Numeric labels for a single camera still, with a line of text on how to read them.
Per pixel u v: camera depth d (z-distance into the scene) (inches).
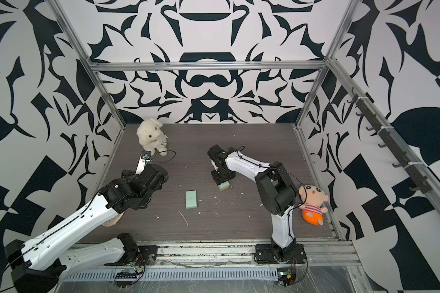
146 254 29.3
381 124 23.6
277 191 19.8
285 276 28.0
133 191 19.6
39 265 15.3
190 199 34.3
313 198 31.7
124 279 28.5
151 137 36.4
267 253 29.3
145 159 23.9
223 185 34.4
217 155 29.3
